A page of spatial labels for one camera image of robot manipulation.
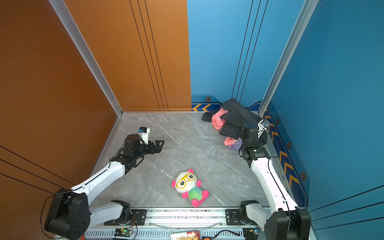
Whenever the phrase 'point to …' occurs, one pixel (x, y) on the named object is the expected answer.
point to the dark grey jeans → (238, 115)
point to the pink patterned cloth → (217, 122)
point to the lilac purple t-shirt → (237, 144)
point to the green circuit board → (122, 232)
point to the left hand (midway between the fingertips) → (158, 140)
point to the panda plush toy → (186, 183)
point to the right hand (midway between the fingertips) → (246, 128)
